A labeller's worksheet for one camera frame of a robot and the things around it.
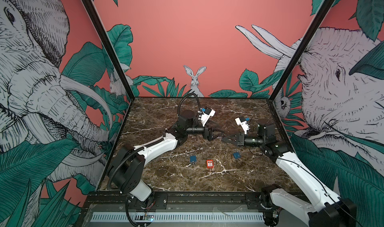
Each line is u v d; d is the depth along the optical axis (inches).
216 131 26.2
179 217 27.6
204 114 26.6
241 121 27.1
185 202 29.4
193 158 34.8
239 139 25.2
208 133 26.2
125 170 17.2
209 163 33.8
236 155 35.5
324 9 29.1
